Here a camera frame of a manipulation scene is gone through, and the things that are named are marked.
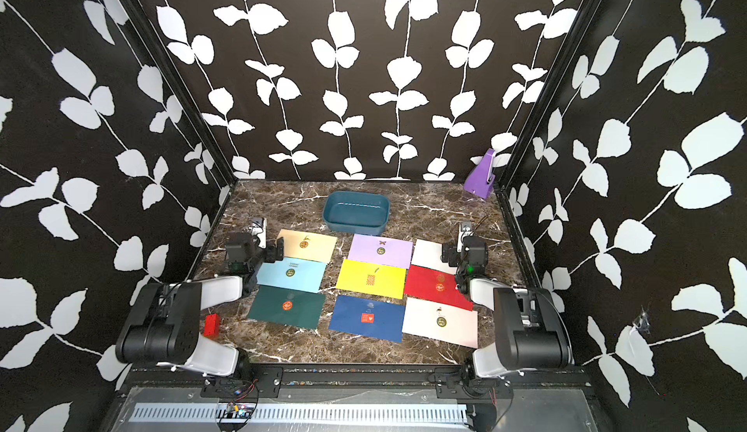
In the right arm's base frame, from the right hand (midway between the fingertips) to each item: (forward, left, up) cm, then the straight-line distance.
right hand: (460, 236), depth 95 cm
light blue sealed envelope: (-10, +56, -7) cm, 57 cm away
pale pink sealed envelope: (-25, +8, -8) cm, 28 cm away
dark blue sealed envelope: (-24, +30, -8) cm, 40 cm away
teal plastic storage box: (+16, +36, -7) cm, 40 cm away
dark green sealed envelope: (-22, +55, -7) cm, 59 cm away
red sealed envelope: (-13, +9, -9) cm, 18 cm away
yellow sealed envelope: (-12, +29, -7) cm, 33 cm away
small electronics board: (-48, +61, -7) cm, 78 cm away
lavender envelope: (-1, +26, -8) cm, 27 cm away
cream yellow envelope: (0, +53, -7) cm, 53 cm away
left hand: (0, +64, +2) cm, 64 cm away
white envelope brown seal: (0, +10, -11) cm, 14 cm away
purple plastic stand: (+32, -14, -4) cm, 35 cm away
